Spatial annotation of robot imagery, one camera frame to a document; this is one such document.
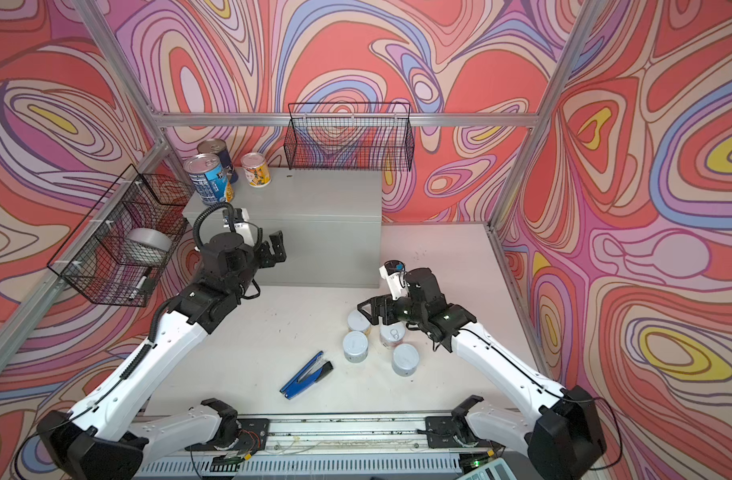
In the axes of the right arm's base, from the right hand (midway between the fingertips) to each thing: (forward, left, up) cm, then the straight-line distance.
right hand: (373, 310), depth 77 cm
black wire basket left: (+9, +59, +19) cm, 62 cm away
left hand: (+13, +25, +17) cm, 33 cm away
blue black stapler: (-10, +17, -15) cm, 25 cm away
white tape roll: (+11, +55, +16) cm, 58 cm away
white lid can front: (-5, +5, -12) cm, 14 cm away
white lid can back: (+3, +5, -12) cm, 14 cm away
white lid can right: (-9, -8, -11) cm, 17 cm away
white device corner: (-34, -26, -14) cm, 45 cm away
